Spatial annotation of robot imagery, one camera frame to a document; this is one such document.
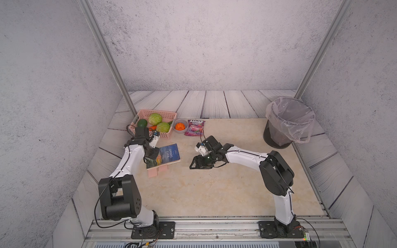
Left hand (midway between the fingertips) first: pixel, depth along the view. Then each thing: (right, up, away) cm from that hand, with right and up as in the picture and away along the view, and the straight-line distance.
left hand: (154, 151), depth 89 cm
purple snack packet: (+22, +14, +25) cm, 36 cm away
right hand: (+23, -9, -4) cm, 25 cm away
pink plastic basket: (+1, +22, +29) cm, 37 cm away
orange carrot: (-7, +14, +22) cm, 27 cm away
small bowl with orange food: (+12, +15, +19) cm, 27 cm away
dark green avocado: (-17, +17, +25) cm, 35 cm away
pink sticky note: (+4, -10, +4) cm, 12 cm away
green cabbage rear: (-7, +20, +22) cm, 31 cm away
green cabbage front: (+1, +14, +18) cm, 23 cm away
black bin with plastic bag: (+84, +19, +12) cm, 87 cm away
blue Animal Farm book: (+6, -4, +10) cm, 12 cm away
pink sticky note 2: (-2, -13, +4) cm, 13 cm away
